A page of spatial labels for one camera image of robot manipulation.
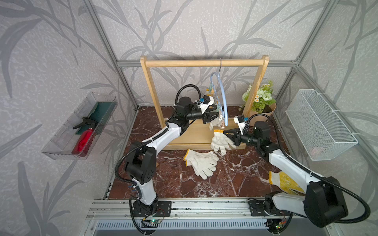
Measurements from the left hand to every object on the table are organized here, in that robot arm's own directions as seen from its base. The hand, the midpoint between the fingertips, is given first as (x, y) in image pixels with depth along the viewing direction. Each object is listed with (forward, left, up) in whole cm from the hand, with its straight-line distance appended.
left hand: (219, 111), depth 74 cm
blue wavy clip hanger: (+40, -4, -16) cm, 44 cm away
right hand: (-6, -4, -10) cm, 12 cm away
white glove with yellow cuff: (-16, +7, -29) cm, 34 cm away
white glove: (-8, -2, -17) cm, 19 cm away
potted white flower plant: (+11, -28, -4) cm, 31 cm away
